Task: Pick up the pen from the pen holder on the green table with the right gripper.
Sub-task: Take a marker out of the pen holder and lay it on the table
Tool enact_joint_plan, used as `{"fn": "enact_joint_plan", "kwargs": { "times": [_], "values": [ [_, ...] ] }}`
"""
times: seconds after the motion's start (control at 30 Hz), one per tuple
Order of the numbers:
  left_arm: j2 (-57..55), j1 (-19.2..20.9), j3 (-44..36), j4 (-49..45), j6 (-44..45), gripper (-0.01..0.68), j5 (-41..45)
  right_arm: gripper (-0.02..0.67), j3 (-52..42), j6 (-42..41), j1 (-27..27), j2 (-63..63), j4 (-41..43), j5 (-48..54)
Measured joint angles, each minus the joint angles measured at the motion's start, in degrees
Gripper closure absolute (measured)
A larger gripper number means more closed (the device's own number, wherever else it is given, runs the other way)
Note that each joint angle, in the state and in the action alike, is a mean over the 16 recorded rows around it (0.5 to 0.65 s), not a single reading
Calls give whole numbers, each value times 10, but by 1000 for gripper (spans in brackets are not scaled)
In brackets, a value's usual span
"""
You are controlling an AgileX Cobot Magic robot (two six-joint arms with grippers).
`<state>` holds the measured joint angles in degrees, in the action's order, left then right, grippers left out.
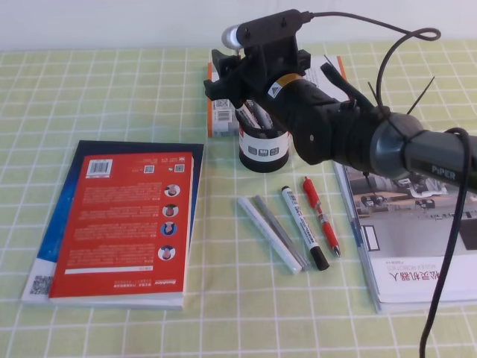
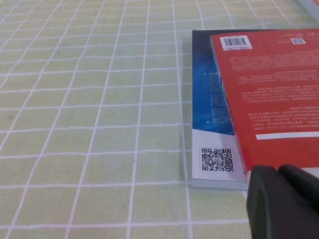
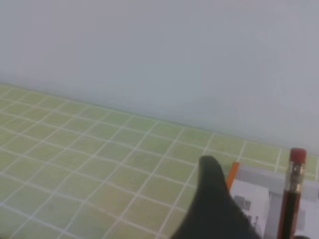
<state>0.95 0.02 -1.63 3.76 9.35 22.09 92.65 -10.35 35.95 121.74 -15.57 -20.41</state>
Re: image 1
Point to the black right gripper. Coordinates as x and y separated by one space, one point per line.
251 77

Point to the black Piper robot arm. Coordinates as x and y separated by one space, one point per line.
353 132

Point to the marker in holder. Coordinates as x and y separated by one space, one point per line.
262 117
245 115

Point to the black mesh pen holder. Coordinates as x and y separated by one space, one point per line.
262 150

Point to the red retractable pen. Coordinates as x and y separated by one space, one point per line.
314 202

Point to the white black marker pen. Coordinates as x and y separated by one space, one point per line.
309 239

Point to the grey pen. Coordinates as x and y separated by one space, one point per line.
280 232

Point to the orange white book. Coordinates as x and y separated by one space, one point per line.
221 118

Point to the brochure underneath stack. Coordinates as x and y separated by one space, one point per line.
372 291

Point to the red cover book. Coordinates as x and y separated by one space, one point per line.
127 235

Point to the Agilex Robotics brochure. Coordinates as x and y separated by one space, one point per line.
413 231

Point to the blue cover book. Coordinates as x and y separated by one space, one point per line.
39 281

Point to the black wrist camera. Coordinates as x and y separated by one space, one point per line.
265 30

